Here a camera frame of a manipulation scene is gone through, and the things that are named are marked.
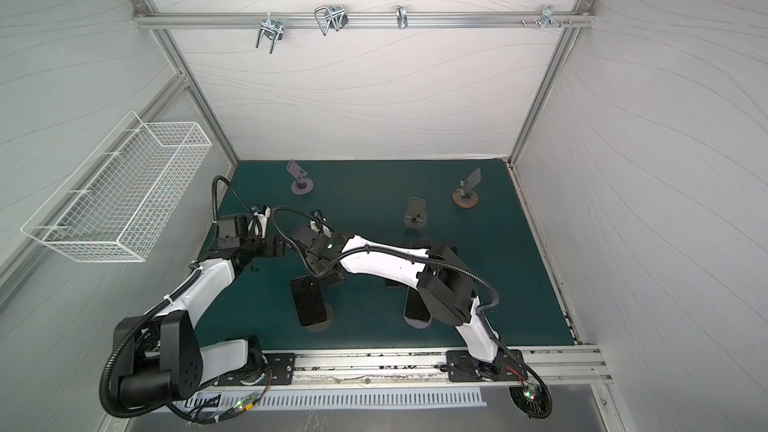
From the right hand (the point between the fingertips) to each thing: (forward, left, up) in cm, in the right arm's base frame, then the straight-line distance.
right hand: (322, 242), depth 84 cm
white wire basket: (-3, +44, +21) cm, 49 cm away
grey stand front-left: (-20, -3, -8) cm, 22 cm away
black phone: (-16, -1, +4) cm, 17 cm away
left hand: (+5, +16, -3) cm, 17 cm away
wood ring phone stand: (+27, -45, -11) cm, 53 cm away
